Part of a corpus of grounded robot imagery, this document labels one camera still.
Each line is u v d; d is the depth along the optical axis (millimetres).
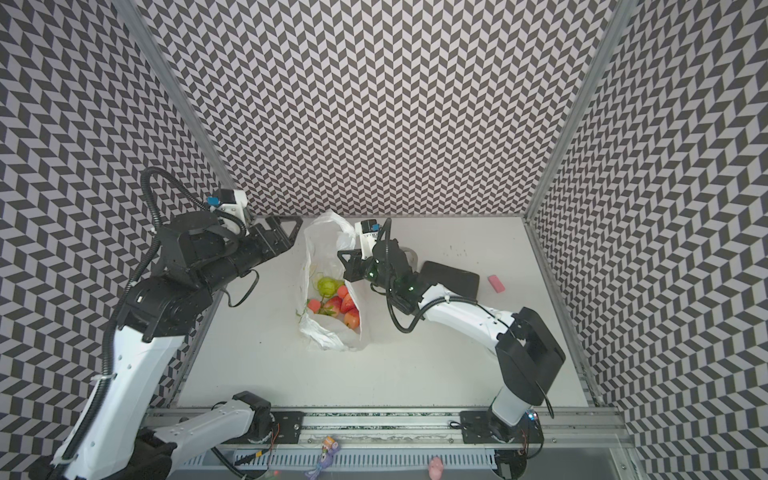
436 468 659
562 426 751
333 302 930
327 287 932
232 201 515
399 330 609
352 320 872
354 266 655
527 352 461
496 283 987
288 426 724
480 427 732
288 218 549
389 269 563
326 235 741
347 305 907
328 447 678
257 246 508
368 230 665
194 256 409
